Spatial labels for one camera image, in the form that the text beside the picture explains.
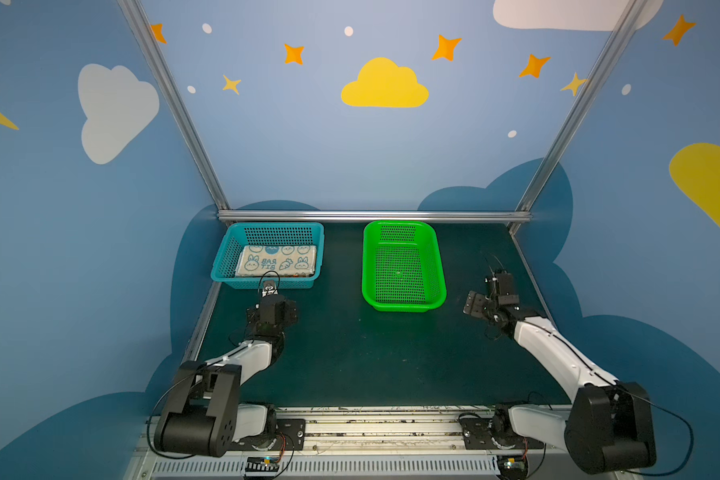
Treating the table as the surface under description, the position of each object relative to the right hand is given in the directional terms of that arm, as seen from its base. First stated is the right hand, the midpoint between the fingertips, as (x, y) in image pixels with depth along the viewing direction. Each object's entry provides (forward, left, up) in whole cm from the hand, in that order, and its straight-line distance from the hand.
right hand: (488, 300), depth 88 cm
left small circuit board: (-43, +61, -13) cm, 75 cm away
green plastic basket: (+17, +24, -10) cm, 31 cm away
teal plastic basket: (+25, +86, -3) cm, 90 cm away
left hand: (-3, +66, -3) cm, 66 cm away
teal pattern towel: (+16, +66, -5) cm, 68 cm away
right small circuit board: (-40, -2, -14) cm, 42 cm away
